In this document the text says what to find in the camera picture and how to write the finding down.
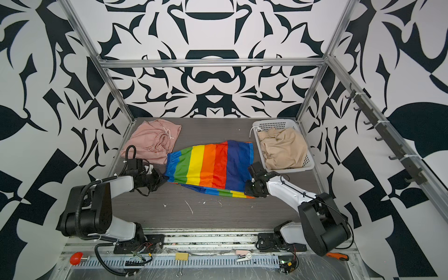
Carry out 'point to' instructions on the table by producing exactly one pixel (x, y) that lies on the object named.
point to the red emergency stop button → (75, 258)
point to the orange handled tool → (338, 256)
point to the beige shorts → (282, 149)
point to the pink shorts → (153, 140)
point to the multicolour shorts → (220, 168)
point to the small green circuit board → (287, 263)
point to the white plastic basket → (264, 124)
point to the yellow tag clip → (182, 256)
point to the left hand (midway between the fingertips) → (169, 174)
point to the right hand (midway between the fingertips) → (249, 189)
